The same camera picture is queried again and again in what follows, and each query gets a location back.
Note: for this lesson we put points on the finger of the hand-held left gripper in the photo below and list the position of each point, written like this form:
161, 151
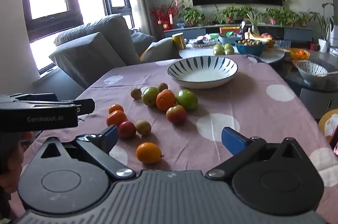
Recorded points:
81, 105

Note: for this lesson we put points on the person's left hand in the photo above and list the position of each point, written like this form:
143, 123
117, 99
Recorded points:
13, 163

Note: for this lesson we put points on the blue bowl of kiwis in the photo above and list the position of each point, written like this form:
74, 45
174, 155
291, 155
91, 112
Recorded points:
249, 48

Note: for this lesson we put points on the grey television cabinet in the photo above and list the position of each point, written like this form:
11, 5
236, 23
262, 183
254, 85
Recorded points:
295, 33

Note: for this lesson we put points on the grey sofa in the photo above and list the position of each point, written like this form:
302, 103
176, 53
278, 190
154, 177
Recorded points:
105, 39

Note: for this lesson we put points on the white plastic bag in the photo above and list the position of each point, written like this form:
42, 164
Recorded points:
332, 122

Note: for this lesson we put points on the small red apple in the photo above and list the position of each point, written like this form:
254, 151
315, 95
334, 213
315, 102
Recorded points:
127, 130

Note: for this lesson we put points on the orange basket of tangerines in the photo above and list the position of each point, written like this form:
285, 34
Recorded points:
299, 53

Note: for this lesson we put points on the white air purifier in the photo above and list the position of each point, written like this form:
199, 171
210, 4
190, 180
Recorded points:
334, 35

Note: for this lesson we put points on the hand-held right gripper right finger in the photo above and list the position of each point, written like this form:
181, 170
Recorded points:
233, 140

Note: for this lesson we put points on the blue plastic basket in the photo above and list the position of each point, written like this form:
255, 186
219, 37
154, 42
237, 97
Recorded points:
228, 39

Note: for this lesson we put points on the orange rectangular box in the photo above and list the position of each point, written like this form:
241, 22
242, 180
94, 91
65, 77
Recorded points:
229, 29

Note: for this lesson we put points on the bunch of bananas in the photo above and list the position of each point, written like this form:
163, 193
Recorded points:
257, 36

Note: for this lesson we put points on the tray of green apples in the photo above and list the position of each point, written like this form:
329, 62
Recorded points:
224, 49

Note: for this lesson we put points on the pink peaches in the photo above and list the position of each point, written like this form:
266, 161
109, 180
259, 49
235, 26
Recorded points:
266, 35

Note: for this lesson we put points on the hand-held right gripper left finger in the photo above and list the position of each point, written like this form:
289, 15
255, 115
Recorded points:
110, 137

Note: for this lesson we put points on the potted green plant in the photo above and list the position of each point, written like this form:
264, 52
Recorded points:
245, 12
229, 14
289, 18
272, 16
304, 19
192, 15

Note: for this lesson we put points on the spider plant in glass vase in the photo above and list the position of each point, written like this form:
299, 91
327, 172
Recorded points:
254, 22

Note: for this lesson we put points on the light grey pillow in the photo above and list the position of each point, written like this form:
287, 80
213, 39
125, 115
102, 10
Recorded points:
141, 40

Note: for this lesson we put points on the blue white figurine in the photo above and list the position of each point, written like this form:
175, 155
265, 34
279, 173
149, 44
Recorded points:
180, 24

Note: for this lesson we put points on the yellow canister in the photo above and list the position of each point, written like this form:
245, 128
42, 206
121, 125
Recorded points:
178, 41

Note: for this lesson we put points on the glass tray of snacks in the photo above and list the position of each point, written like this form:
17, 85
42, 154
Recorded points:
202, 42

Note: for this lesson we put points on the large striped white bowl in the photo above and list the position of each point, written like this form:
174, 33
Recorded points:
203, 76

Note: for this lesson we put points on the green apple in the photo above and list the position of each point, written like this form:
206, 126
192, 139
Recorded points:
188, 99
149, 96

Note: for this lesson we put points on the blue patterned cup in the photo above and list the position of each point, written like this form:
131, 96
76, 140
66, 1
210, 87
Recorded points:
283, 44

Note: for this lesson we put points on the grey cushion with yellow trim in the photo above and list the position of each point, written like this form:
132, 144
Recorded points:
161, 51

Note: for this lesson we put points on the red plant pot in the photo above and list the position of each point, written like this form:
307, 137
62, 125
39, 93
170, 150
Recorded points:
314, 46

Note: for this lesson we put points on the brown kiwi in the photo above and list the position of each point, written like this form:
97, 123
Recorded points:
163, 86
136, 93
143, 127

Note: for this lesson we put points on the small striped bowl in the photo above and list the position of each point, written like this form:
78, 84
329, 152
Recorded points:
310, 73

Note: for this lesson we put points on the red festive decoration plant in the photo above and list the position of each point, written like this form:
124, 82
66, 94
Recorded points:
163, 12

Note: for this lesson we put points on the tall plant in white pot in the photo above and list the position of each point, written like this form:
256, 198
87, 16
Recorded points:
322, 44

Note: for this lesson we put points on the large textured orange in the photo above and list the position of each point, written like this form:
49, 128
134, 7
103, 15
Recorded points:
165, 100

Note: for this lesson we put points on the dark glass table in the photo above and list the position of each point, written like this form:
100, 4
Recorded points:
290, 73

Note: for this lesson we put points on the small orange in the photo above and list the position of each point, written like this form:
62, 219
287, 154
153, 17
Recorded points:
116, 108

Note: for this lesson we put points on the wooden chopsticks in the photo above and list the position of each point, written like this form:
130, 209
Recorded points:
323, 74

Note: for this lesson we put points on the yellow-orange citrus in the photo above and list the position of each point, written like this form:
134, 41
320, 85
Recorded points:
148, 152

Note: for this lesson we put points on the round white table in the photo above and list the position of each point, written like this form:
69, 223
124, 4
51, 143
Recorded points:
272, 54

